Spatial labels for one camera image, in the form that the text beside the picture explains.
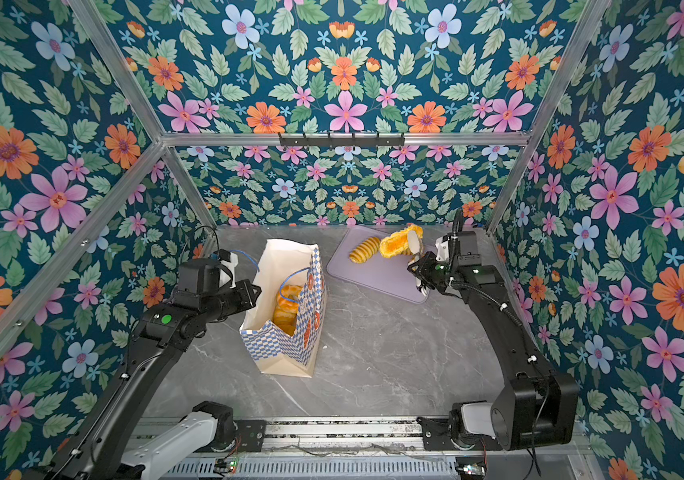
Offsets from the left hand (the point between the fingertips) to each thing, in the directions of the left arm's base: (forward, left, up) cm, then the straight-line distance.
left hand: (264, 283), depth 71 cm
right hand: (+6, -37, -5) cm, 38 cm away
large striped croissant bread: (+3, 0, -22) cm, 23 cm away
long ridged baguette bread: (+28, -26, -24) cm, 45 cm away
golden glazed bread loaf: (+17, -35, -7) cm, 39 cm away
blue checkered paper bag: (-11, 0, -14) cm, 18 cm away
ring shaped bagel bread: (+10, -2, -21) cm, 23 cm away
